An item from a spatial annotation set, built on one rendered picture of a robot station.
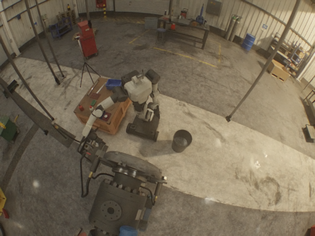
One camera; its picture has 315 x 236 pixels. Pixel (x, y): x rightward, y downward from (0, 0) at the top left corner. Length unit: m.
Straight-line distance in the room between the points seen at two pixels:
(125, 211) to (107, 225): 0.24
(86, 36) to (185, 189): 4.69
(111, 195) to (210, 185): 1.71
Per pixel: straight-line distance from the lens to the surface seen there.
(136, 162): 1.37
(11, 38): 10.84
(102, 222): 1.51
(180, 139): 2.45
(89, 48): 4.75
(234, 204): 2.79
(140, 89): 1.37
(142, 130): 2.38
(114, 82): 2.78
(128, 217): 1.49
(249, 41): 8.23
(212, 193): 2.55
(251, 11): 8.79
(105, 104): 1.36
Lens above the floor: 2.29
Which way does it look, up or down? 56 degrees down
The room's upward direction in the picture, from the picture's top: 7 degrees clockwise
